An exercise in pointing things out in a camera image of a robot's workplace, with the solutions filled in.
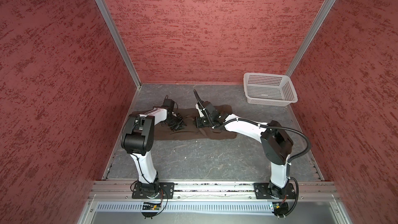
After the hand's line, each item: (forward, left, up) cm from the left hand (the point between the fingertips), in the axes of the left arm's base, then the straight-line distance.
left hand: (186, 127), depth 96 cm
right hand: (-3, -5, +8) cm, 10 cm away
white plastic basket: (+34, -62, 0) cm, 71 cm away
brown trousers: (-4, -2, +1) cm, 4 cm away
